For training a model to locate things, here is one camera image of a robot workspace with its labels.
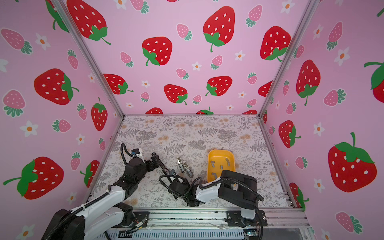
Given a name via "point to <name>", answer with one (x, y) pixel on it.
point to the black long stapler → (164, 168)
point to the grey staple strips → (213, 163)
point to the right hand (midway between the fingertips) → (172, 184)
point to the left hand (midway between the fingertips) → (152, 157)
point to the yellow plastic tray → (219, 160)
